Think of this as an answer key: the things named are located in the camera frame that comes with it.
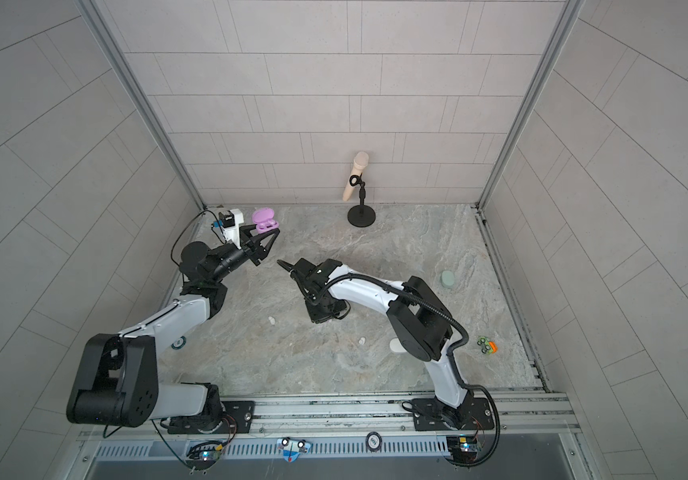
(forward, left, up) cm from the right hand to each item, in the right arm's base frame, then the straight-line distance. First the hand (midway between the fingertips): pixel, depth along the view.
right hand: (320, 321), depth 85 cm
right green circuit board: (-31, -33, -4) cm, 46 cm away
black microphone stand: (+42, -15, -1) cm, 45 cm away
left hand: (+14, +7, +26) cm, 30 cm away
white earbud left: (+2, +14, -1) cm, 14 cm away
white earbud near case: (-6, -12, -1) cm, 13 cm away
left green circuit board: (-29, +25, 0) cm, 39 cm away
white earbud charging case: (-7, -21, -2) cm, 22 cm away
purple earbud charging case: (+14, +11, +28) cm, 34 cm away
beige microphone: (+41, -15, +25) cm, 51 cm away
